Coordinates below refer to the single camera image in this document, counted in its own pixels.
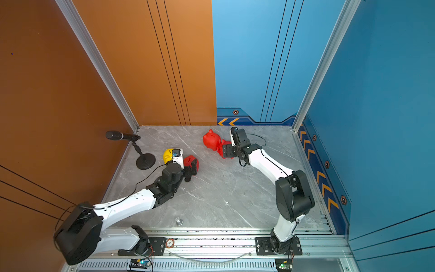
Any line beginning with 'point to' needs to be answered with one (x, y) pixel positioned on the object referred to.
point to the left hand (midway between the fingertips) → (189, 157)
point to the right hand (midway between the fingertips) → (231, 148)
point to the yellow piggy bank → (167, 154)
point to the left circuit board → (139, 263)
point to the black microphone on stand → (145, 161)
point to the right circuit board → (284, 264)
